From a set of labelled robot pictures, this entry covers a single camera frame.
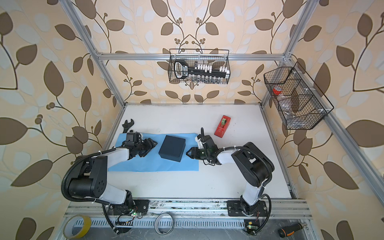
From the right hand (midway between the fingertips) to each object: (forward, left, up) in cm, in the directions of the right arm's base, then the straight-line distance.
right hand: (189, 155), depth 91 cm
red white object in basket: (+21, -49, +32) cm, 63 cm away
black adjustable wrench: (+26, +47, -2) cm, 53 cm away
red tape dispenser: (+19, -23, +3) cm, 30 cm away
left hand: (+7, +22, +2) cm, 23 cm away
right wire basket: (+10, -57, +33) cm, 66 cm away
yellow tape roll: (-34, +54, -3) cm, 64 cm away
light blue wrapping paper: (-3, +23, -2) cm, 23 cm away
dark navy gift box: (+3, +10, +3) cm, 11 cm away
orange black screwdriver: (-39, -44, +1) cm, 59 cm away
